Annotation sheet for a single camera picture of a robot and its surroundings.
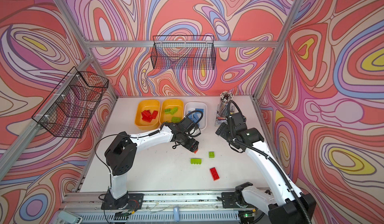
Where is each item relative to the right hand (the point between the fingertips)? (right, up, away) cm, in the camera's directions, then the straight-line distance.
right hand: (225, 137), depth 77 cm
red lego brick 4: (-15, -11, +12) cm, 23 cm away
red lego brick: (-50, +9, +27) cm, 58 cm away
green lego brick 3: (-16, -15, +8) cm, 23 cm away
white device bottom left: (-77, -36, -9) cm, 85 cm away
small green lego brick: (-36, +14, +31) cm, 49 cm away
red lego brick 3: (-46, +11, +31) cm, 56 cm away
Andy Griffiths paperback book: (+3, +8, +27) cm, 29 cm away
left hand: (-16, -6, +11) cm, 20 cm away
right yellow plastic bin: (-37, +9, +29) cm, 48 cm away
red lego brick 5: (-5, -21, +4) cm, 22 cm away
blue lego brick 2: (-18, +11, -3) cm, 21 cm away
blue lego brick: (-11, +15, +32) cm, 37 cm away
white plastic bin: (-19, +17, +33) cm, 41 cm away
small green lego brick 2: (-6, -12, +11) cm, 18 cm away
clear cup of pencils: (+3, +16, +21) cm, 27 cm away
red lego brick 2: (-51, +13, +30) cm, 61 cm away
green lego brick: (-31, +14, +31) cm, 46 cm away
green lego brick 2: (-29, +8, +27) cm, 41 cm away
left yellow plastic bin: (-48, +18, +31) cm, 60 cm away
